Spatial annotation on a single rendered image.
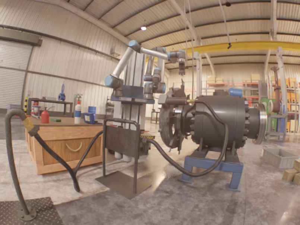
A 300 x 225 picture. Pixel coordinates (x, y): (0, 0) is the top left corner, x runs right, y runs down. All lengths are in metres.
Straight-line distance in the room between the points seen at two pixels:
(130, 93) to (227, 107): 1.43
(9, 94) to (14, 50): 2.64
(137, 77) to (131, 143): 1.47
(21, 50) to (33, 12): 2.88
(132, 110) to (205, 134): 1.27
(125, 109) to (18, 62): 8.21
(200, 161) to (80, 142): 1.15
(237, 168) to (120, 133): 1.03
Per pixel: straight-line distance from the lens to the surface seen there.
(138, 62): 2.33
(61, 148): 1.30
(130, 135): 0.96
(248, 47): 9.56
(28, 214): 0.94
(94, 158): 1.49
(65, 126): 1.25
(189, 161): 1.27
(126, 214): 0.89
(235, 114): 1.30
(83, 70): 10.05
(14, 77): 9.21
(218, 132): 1.31
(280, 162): 2.16
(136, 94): 2.10
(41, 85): 9.12
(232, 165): 1.24
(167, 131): 1.35
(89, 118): 1.42
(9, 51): 9.72
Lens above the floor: 0.62
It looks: 1 degrees up
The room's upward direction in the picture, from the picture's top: 4 degrees clockwise
